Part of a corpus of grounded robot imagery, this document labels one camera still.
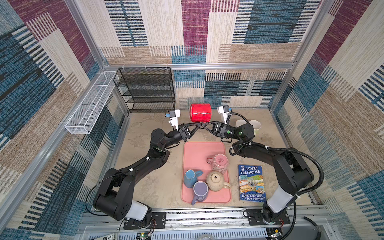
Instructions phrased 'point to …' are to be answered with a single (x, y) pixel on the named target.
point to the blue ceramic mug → (190, 177)
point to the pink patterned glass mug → (220, 163)
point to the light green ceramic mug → (257, 126)
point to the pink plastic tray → (223, 196)
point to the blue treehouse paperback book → (251, 187)
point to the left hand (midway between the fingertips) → (201, 125)
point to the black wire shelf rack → (146, 89)
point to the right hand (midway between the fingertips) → (201, 127)
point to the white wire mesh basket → (82, 121)
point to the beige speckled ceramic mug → (215, 181)
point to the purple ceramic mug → (200, 189)
